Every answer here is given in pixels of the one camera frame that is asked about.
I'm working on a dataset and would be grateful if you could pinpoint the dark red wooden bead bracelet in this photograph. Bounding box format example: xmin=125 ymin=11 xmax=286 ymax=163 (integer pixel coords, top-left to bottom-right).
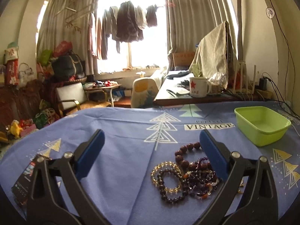
xmin=174 ymin=141 xmax=213 ymax=172

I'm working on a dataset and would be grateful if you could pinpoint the grey curtain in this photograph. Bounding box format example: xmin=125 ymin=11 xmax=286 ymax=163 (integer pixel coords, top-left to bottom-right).
xmin=37 ymin=0 xmax=98 ymax=75
xmin=166 ymin=0 xmax=237 ymax=70

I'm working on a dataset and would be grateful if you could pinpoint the wooden armchair white cushion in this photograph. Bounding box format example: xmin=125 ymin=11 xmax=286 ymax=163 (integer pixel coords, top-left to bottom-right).
xmin=56 ymin=83 xmax=111 ymax=117

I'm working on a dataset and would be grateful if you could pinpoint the dark duffel bag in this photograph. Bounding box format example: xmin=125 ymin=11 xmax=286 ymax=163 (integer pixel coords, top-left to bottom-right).
xmin=51 ymin=53 xmax=85 ymax=81

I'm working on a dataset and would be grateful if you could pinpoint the black power adapter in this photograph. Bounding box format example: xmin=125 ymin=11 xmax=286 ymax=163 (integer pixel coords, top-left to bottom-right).
xmin=257 ymin=76 xmax=268 ymax=91

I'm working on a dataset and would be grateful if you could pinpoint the blue printed tablecloth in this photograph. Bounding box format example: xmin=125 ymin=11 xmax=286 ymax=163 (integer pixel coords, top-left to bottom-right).
xmin=1 ymin=102 xmax=299 ymax=224

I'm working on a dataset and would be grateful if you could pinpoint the dark purple bead bracelet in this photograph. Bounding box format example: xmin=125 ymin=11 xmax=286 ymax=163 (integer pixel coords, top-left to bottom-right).
xmin=157 ymin=168 xmax=190 ymax=205

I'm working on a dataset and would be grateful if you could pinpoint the dark wooden desk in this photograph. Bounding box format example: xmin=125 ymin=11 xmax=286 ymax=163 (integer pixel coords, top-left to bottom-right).
xmin=153 ymin=74 xmax=272 ymax=106

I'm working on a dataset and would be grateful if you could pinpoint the right grey curtain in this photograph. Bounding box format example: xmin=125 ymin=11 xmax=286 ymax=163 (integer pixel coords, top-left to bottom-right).
xmin=166 ymin=0 xmax=237 ymax=70

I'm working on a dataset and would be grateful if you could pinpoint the yellow crystal bead bracelet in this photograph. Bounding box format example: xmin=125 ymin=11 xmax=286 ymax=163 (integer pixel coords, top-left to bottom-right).
xmin=150 ymin=160 xmax=184 ymax=194

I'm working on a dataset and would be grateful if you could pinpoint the white wifi router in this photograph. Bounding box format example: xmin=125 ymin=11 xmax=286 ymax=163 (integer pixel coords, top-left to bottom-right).
xmin=232 ymin=60 xmax=257 ymax=95

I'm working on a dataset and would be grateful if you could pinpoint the left grey curtain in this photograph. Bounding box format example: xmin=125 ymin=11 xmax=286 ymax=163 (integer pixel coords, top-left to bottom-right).
xmin=37 ymin=0 xmax=98 ymax=75

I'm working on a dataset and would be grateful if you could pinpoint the black smartphone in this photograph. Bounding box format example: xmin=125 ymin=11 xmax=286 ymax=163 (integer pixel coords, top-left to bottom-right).
xmin=11 ymin=154 xmax=51 ymax=207

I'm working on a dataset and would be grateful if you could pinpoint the white chair back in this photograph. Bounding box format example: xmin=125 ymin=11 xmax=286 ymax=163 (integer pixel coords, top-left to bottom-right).
xmin=131 ymin=77 xmax=159 ymax=108

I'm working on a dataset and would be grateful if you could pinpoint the cloth covered monitor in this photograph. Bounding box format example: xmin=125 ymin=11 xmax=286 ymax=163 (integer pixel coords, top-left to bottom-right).
xmin=189 ymin=21 xmax=237 ymax=89

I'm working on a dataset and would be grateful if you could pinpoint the white enamel mug red star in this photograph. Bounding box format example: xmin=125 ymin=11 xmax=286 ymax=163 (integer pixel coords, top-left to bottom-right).
xmin=190 ymin=77 xmax=212 ymax=98

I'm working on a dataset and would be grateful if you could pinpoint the ceiling drying rack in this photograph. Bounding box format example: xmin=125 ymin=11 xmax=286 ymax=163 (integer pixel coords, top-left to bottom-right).
xmin=47 ymin=0 xmax=98 ymax=37

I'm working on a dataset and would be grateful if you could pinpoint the black cable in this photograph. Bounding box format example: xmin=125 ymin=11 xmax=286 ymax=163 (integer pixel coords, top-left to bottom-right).
xmin=255 ymin=0 xmax=300 ymax=120

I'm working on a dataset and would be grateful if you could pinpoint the green plastic tray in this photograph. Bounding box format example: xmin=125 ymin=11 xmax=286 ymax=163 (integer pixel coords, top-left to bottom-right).
xmin=234 ymin=106 xmax=291 ymax=147

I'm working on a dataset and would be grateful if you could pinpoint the dark hanging jacket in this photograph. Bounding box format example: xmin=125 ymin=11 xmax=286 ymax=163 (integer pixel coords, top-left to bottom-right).
xmin=116 ymin=1 xmax=143 ymax=43

